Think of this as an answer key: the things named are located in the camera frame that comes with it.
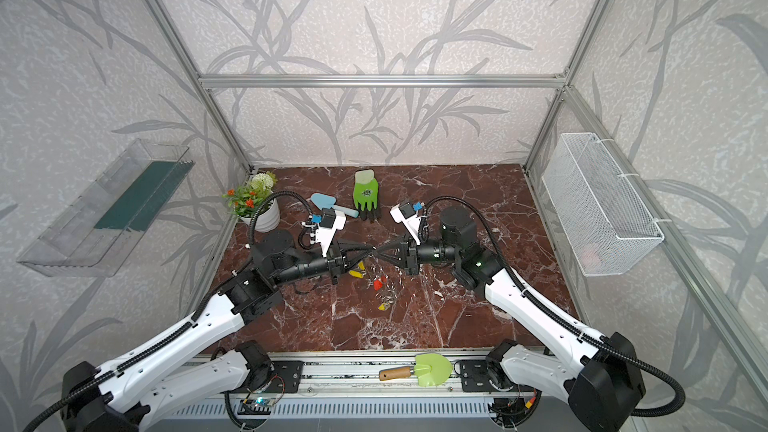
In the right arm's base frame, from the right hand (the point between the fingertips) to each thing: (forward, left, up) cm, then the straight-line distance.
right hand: (378, 246), depth 65 cm
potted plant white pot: (+23, +43, -13) cm, 51 cm away
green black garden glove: (+38, +9, -29) cm, 49 cm away
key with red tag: (-7, 0, -5) cm, 8 cm away
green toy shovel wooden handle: (-20, -12, -28) cm, 36 cm away
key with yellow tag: (0, +7, -15) cm, 16 cm away
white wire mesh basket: (+1, -48, +5) cm, 48 cm away
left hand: (-1, +1, +2) cm, 2 cm away
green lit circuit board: (-27, +30, -30) cm, 51 cm away
